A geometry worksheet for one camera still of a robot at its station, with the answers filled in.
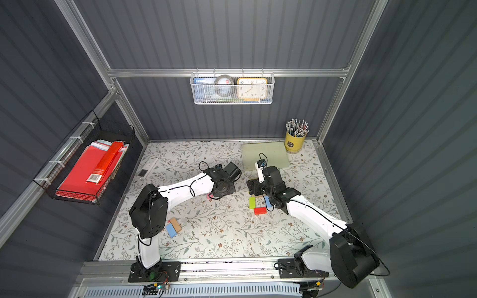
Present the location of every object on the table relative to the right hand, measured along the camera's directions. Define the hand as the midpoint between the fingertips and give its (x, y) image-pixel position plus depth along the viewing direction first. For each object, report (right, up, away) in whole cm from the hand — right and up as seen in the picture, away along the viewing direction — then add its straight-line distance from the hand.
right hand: (255, 181), depth 84 cm
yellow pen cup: (+23, +23, +15) cm, 36 cm away
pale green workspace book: (+14, +14, +27) cm, 34 cm away
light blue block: (+8, -14, +12) cm, 20 cm away
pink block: (-20, -5, -10) cm, 23 cm away
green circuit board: (-41, -41, -12) cm, 60 cm away
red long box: (-59, +9, -12) cm, 61 cm away
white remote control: (-60, +5, +21) cm, 64 cm away
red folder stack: (-63, +6, -14) cm, 65 cm away
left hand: (-11, -6, +5) cm, 14 cm away
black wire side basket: (-69, +23, -6) cm, 73 cm away
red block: (+3, -16, +8) cm, 18 cm away
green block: (-1, -12, +9) cm, 15 cm away
